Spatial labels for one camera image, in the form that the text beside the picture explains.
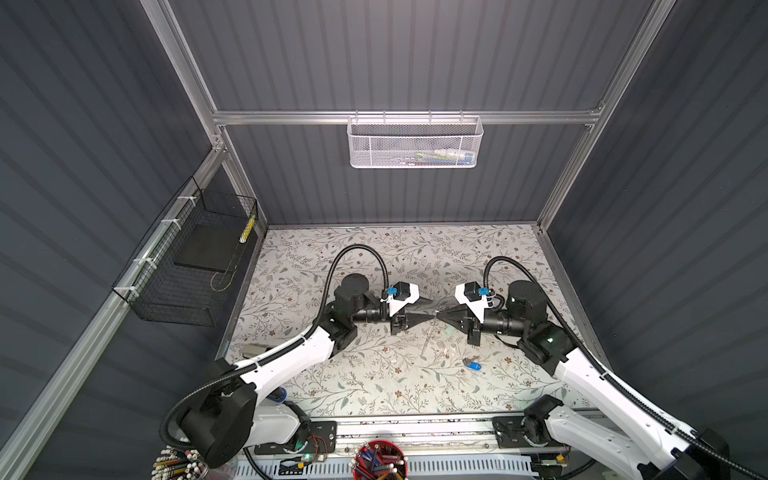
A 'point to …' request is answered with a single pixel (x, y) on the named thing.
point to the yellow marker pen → (248, 228)
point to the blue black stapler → (278, 394)
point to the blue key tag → (475, 366)
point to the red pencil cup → (379, 460)
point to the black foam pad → (209, 246)
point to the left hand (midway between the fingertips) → (433, 306)
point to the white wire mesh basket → (414, 142)
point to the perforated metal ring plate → (421, 312)
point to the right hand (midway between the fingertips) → (443, 316)
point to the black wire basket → (184, 271)
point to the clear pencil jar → (177, 464)
